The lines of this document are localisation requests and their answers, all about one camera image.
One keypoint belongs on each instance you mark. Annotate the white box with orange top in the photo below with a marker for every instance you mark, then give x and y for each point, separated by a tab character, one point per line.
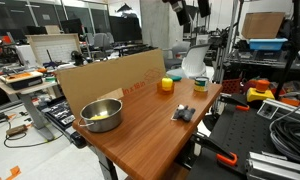
20	78

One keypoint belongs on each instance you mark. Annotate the yellow emergency stop button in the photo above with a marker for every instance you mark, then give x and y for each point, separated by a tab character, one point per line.
259	92

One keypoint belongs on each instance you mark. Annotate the blue plastic bin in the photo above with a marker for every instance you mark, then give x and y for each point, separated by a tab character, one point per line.
267	44

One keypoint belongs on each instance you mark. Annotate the grey side desk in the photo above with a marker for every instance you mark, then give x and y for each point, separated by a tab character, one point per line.
30	95

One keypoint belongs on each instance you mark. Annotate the grey plush toy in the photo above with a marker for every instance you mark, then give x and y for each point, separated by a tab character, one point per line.
184	113

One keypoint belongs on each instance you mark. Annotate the green labelled tin can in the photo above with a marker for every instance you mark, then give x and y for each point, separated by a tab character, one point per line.
201	84

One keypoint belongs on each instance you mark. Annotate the white pegboard panel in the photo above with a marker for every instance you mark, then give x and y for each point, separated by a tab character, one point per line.
55	47

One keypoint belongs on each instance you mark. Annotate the small black monitor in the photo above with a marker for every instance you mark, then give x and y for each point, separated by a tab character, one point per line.
71	26

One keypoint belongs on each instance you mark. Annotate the brown cardboard box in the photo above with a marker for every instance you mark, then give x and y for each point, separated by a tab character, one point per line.
261	25

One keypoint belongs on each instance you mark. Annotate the red plastic crate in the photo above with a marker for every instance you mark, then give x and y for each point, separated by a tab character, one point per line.
230	86

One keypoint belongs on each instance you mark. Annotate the white office chair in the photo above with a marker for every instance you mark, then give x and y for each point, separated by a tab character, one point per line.
194	62

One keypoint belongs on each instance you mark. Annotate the black perforated breadboard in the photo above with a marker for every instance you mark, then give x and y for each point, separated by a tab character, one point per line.
238	136

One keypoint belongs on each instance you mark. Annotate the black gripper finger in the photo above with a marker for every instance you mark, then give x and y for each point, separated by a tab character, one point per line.
183	16
203	8

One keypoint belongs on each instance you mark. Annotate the black tripod pole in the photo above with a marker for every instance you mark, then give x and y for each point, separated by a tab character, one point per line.
290	50

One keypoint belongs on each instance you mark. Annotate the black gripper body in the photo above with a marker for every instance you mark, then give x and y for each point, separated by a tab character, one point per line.
176	4

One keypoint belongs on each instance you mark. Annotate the large cardboard sheet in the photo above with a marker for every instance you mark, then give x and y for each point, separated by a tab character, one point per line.
106	78

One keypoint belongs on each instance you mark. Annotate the black equipment tray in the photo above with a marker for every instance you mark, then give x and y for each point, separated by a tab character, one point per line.
60	114

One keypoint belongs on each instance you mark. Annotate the orange block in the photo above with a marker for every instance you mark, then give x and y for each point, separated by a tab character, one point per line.
164	90

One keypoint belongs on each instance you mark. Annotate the steel pot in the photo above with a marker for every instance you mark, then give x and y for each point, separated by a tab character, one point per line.
102	115

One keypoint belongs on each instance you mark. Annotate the small cardboard piece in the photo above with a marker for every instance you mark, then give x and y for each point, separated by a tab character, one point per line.
112	94

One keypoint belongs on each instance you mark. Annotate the grey office chair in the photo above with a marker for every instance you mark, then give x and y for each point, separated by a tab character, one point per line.
101	41

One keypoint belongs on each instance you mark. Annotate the brown power brick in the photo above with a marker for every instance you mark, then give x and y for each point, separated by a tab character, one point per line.
16	130

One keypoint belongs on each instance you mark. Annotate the large black monitor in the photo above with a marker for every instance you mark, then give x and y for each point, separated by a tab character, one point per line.
125	28

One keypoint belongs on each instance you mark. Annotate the aluminium extrusion bar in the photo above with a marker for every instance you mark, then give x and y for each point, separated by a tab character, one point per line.
283	108
276	166

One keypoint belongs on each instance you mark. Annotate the metal shelf rack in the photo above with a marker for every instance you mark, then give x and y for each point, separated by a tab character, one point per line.
235	40

